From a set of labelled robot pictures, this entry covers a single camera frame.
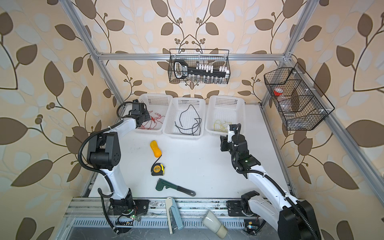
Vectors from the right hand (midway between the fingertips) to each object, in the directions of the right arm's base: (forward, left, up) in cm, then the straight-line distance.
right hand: (224, 137), depth 83 cm
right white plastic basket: (+34, -5, -14) cm, 37 cm away
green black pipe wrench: (-19, +36, -15) cm, 43 cm away
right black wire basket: (+13, -42, +12) cm, 46 cm away
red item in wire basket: (+17, -30, +16) cm, 38 cm away
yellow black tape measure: (-12, +38, -13) cm, 42 cm away
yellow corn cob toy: (0, +41, -13) cm, 43 cm away
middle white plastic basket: (+28, +24, -15) cm, 39 cm away
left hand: (+23, +50, -3) cm, 55 cm away
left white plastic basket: (+42, +47, -14) cm, 65 cm away
